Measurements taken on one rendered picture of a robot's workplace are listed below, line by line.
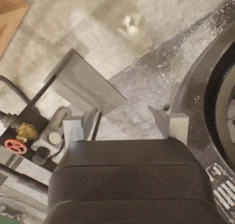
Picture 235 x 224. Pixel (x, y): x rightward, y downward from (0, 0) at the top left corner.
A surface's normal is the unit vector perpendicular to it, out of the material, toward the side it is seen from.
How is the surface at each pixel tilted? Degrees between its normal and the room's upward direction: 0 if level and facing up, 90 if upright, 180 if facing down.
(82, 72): 0
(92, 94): 0
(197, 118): 90
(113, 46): 0
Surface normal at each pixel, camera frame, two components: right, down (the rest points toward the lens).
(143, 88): -0.11, 0.62
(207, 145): -0.69, -0.61
